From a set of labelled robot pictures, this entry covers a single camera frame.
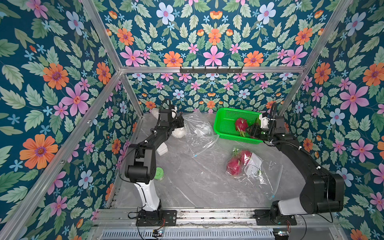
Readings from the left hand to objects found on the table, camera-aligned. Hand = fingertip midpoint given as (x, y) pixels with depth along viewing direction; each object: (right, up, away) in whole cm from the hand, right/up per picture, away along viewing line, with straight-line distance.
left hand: (184, 117), depth 95 cm
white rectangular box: (-14, -21, 0) cm, 25 cm away
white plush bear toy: (-4, -10, +4) cm, 11 cm away
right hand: (+41, -6, -9) cm, 43 cm away
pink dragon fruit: (+39, -5, +8) cm, 40 cm away
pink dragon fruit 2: (+34, -25, -7) cm, 43 cm away
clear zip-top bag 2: (+38, -30, -9) cm, 49 cm away
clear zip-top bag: (+9, -10, +2) cm, 14 cm away
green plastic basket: (+29, -4, +18) cm, 34 cm away
